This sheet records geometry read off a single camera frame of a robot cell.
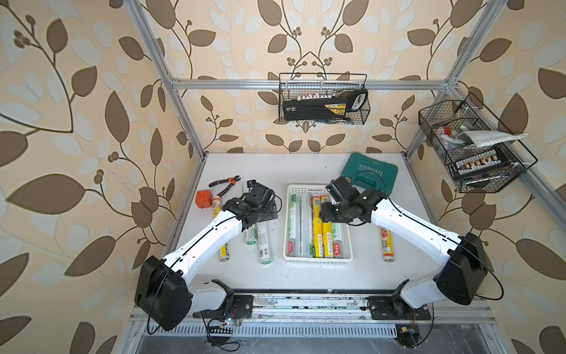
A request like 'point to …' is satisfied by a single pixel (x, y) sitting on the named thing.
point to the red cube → (203, 199)
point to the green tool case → (365, 172)
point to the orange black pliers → (233, 181)
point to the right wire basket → (442, 122)
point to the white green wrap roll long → (263, 245)
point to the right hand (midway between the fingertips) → (325, 215)
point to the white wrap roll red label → (293, 223)
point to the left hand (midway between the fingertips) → (264, 210)
